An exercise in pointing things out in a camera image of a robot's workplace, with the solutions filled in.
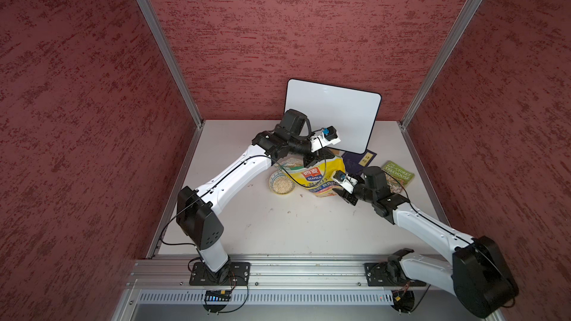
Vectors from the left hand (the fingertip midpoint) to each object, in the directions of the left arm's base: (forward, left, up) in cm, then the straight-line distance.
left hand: (329, 156), depth 71 cm
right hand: (0, -6, -19) cm, 20 cm away
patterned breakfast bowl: (+4, +17, -26) cm, 31 cm away
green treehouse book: (+8, -35, -27) cm, 45 cm away
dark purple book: (+16, -18, -28) cm, 37 cm away
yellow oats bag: (-2, +3, -11) cm, 11 cm away
